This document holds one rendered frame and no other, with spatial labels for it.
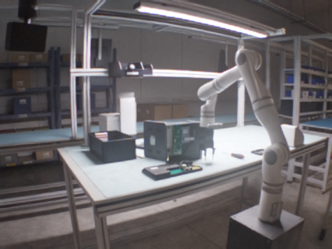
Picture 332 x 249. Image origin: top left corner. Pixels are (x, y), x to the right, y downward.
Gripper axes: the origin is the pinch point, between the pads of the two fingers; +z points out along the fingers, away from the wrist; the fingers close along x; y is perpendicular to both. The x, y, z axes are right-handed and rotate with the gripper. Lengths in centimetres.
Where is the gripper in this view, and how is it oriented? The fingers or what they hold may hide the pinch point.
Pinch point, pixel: (209, 160)
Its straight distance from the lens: 134.2
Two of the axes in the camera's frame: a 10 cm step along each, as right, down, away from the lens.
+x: -8.7, 0.7, -5.0
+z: 0.0, 9.9, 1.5
